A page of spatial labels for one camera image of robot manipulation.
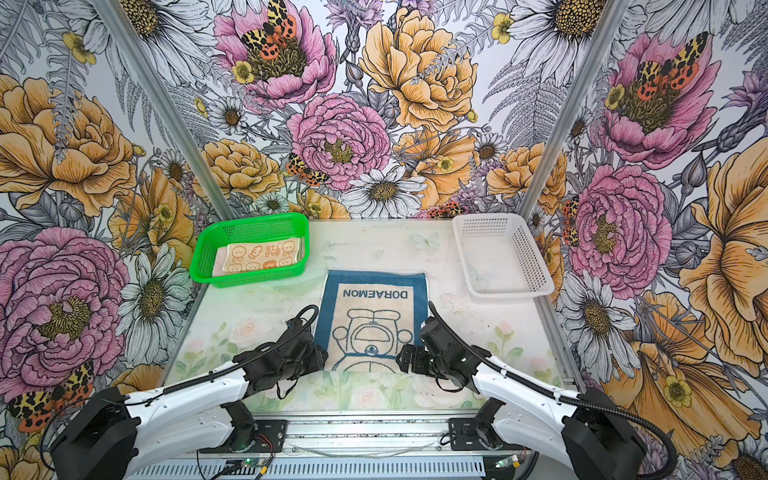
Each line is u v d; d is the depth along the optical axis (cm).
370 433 76
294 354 67
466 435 73
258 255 108
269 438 73
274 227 119
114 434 41
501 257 109
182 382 50
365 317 94
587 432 41
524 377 51
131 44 76
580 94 86
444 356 64
